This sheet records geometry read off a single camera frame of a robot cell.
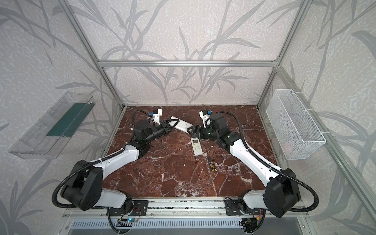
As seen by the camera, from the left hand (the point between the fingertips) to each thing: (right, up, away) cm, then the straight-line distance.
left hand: (180, 118), depth 76 cm
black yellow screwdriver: (+17, -27, +11) cm, 34 cm away
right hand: (+6, -4, +1) cm, 7 cm away
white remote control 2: (+8, -19, +20) cm, 29 cm away
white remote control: (0, -4, +2) cm, 4 cm away
